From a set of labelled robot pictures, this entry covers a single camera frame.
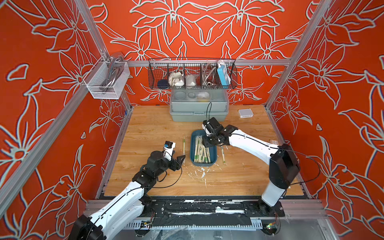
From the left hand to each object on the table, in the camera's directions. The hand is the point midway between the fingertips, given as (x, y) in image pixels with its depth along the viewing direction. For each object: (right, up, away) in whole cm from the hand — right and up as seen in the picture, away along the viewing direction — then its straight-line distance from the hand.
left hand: (179, 153), depth 80 cm
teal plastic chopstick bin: (+20, -2, +12) cm, 24 cm away
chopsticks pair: (+27, -2, +14) cm, 30 cm away
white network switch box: (+49, +23, +34) cm, 64 cm away
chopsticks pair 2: (+2, +1, +17) cm, 17 cm away
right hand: (+12, +5, +6) cm, 14 cm away
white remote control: (+62, +3, +17) cm, 65 cm away
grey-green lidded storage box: (+6, +29, +24) cm, 38 cm away
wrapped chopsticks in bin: (+13, -3, +12) cm, 18 cm away
